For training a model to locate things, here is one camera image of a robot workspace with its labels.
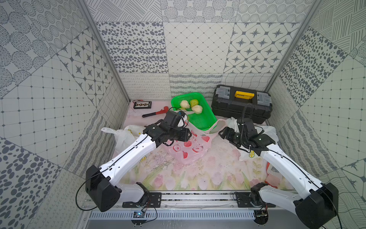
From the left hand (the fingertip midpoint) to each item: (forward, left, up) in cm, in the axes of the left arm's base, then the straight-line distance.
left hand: (193, 135), depth 73 cm
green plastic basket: (+27, -10, -21) cm, 36 cm away
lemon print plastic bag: (0, +37, -3) cm, 38 cm away
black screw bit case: (+42, +43, -21) cm, 63 cm away
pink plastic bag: (-3, +4, -14) cm, 15 cm away
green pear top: (+42, -1, -17) cm, 45 cm away
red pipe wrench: (+37, +23, -21) cm, 49 cm away
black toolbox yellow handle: (+32, -32, -6) cm, 45 cm away
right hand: (+4, -18, -7) cm, 19 cm away
